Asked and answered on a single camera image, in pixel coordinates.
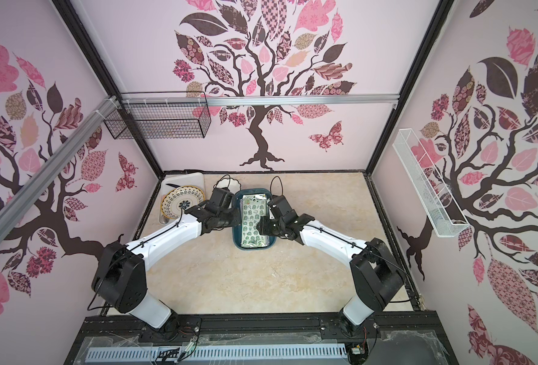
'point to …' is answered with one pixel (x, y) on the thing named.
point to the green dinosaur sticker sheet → (253, 206)
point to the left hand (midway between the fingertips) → (237, 220)
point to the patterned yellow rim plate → (175, 201)
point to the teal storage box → (236, 230)
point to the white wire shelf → (442, 211)
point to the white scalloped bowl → (231, 184)
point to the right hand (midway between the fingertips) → (260, 229)
